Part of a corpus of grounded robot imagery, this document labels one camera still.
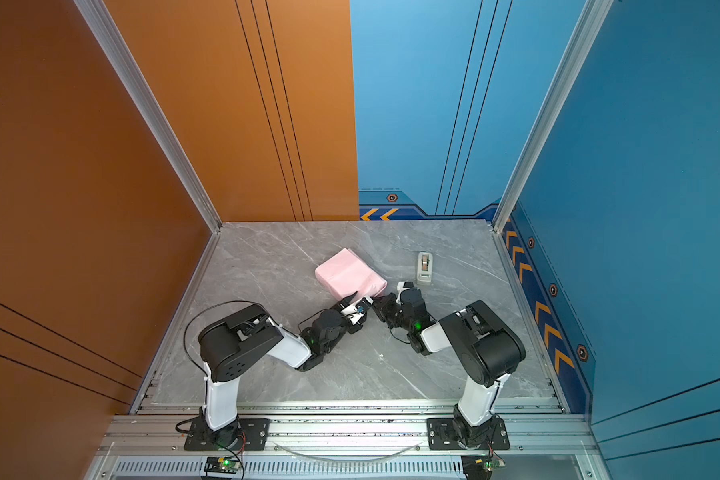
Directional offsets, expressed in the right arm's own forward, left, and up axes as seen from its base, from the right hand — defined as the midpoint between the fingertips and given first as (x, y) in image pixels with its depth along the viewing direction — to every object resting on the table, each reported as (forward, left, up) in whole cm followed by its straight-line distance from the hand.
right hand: (364, 301), depth 91 cm
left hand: (+2, +1, 0) cm, 2 cm away
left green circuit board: (-40, +34, -7) cm, 53 cm away
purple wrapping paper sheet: (+10, +6, +1) cm, 12 cm away
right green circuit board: (-41, -27, -8) cm, 49 cm away
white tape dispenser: (+15, -20, -3) cm, 25 cm away
